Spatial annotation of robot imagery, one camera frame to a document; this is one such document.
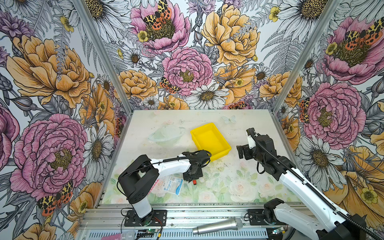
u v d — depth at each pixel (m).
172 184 0.85
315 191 0.45
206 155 0.72
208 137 1.03
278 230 0.71
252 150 0.70
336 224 0.39
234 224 0.70
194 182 0.85
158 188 0.84
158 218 0.73
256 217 0.74
